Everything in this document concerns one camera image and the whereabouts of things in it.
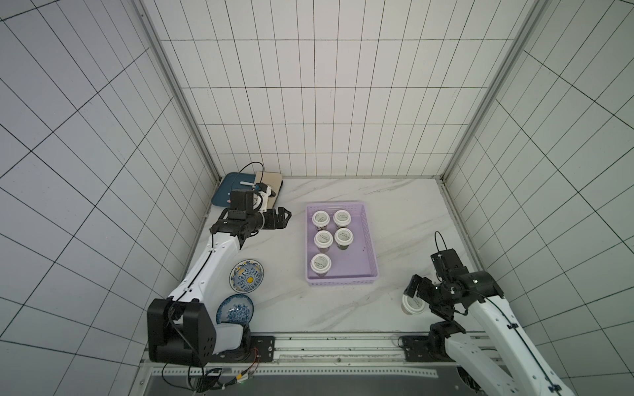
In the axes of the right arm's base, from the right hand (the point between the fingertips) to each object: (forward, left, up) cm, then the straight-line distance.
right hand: (408, 297), depth 76 cm
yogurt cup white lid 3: (+20, +28, 0) cm, 34 cm away
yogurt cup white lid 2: (+29, +21, 0) cm, 36 cm away
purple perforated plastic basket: (+13, +15, -8) cm, 22 cm away
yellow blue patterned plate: (+6, +55, -6) cm, 56 cm away
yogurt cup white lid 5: (+10, +28, 0) cm, 30 cm away
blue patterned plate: (-6, +55, -4) cm, 56 cm away
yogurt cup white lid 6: (-2, -1, -1) cm, 2 cm away
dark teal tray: (+52, +75, -6) cm, 92 cm away
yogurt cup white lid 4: (+22, +20, -1) cm, 30 cm away
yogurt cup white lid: (+30, +30, -1) cm, 42 cm away
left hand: (+21, +44, +11) cm, 50 cm away
